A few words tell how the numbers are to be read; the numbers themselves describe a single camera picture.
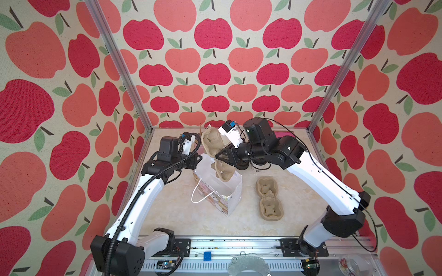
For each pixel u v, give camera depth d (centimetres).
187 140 66
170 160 56
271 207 82
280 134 113
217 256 74
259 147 46
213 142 65
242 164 99
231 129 54
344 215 42
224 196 63
